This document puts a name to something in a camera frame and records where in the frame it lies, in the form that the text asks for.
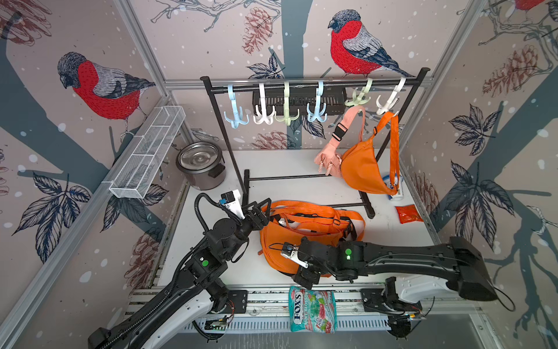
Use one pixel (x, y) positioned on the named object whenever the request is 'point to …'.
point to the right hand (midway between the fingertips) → (297, 261)
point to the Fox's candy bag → (312, 310)
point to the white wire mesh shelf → (133, 179)
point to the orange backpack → (293, 221)
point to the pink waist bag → (329, 161)
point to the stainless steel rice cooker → (203, 164)
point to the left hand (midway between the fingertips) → (268, 198)
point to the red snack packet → (408, 214)
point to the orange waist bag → (364, 162)
